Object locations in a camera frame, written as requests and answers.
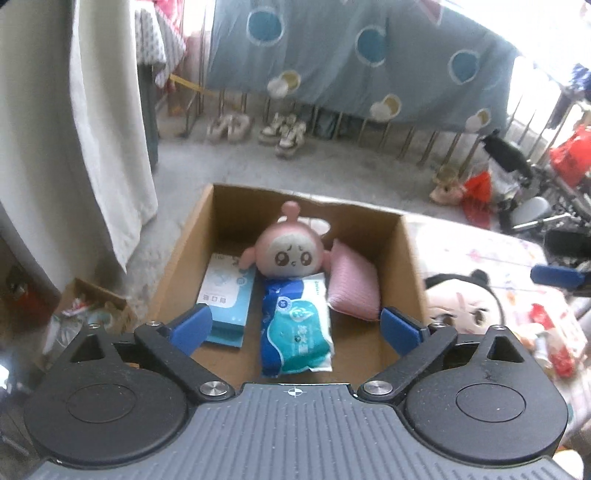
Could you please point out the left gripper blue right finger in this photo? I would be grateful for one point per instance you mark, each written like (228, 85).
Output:
(402, 333)

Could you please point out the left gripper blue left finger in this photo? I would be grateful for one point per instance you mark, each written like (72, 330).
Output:
(190, 329)

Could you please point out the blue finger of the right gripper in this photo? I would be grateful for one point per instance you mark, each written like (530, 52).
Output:
(558, 276)

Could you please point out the black-haired plush doll red top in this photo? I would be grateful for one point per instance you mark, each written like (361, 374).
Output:
(465, 302)

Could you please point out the pink round plush toy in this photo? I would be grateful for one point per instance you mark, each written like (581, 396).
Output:
(287, 250)

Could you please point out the red white wipes pack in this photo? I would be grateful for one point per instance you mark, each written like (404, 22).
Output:
(548, 346)

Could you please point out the black wheelchair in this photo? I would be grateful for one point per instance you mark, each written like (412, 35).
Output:
(542, 208)

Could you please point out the small cardboard box with clutter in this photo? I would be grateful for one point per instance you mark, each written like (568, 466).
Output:
(84, 303)

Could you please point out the small red bag on floor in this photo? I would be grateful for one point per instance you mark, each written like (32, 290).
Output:
(476, 202)

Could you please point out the red plastic bag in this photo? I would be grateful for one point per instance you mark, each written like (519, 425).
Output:
(572, 159)

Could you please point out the brown cardboard box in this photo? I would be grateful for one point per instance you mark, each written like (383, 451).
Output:
(229, 219)

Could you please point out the left white curtain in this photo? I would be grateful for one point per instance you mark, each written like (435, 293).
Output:
(76, 181)

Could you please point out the white sneakers pair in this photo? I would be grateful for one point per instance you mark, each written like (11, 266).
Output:
(286, 133)

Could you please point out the blue patterned hanging blanket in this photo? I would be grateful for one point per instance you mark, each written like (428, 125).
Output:
(411, 62)

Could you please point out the yellow broom stick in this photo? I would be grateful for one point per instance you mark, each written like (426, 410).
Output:
(191, 85)

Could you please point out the polka dot hanging cloth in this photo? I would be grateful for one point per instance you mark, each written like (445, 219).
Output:
(159, 44)

